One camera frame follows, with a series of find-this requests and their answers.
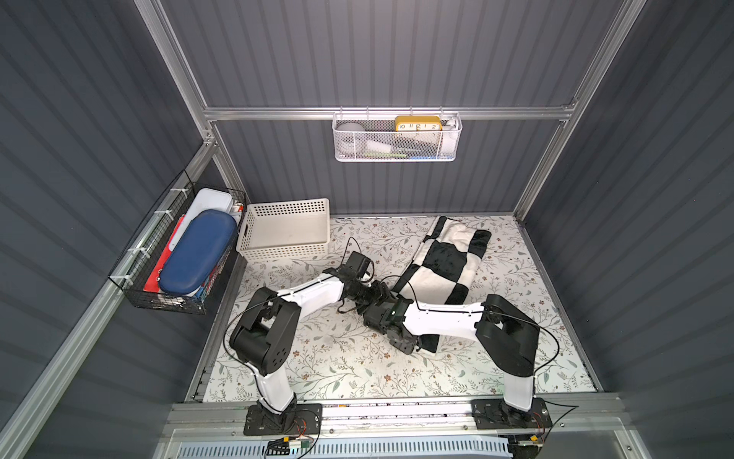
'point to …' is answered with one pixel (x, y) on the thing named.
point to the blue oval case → (199, 248)
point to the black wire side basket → (135, 272)
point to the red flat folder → (153, 282)
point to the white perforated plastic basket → (285, 229)
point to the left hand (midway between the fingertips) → (394, 309)
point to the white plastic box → (204, 199)
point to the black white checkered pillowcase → (440, 270)
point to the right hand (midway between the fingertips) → (415, 331)
